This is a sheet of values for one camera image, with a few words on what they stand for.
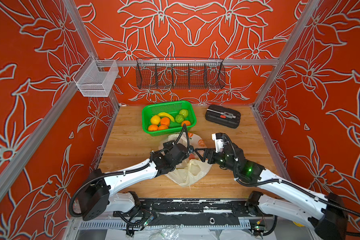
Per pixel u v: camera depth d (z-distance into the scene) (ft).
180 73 3.18
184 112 3.50
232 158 1.75
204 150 2.10
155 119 3.39
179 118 3.39
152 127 3.23
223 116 3.39
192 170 2.61
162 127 3.21
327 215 1.28
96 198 1.32
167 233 2.20
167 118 3.51
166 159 1.94
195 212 2.39
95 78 3.03
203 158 2.12
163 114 3.62
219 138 2.15
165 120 3.46
